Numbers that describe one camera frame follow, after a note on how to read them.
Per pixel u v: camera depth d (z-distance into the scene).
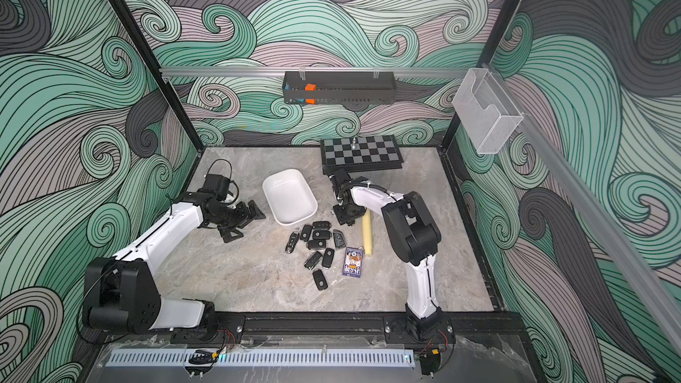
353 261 0.85
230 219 0.72
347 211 0.84
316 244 0.90
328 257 0.86
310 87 0.86
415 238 0.52
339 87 0.97
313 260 0.85
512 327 0.75
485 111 0.77
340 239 0.90
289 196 1.03
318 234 0.91
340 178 0.81
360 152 1.14
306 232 0.92
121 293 0.41
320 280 0.81
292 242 0.89
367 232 0.91
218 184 0.70
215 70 1.80
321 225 0.93
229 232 0.77
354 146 1.15
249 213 0.77
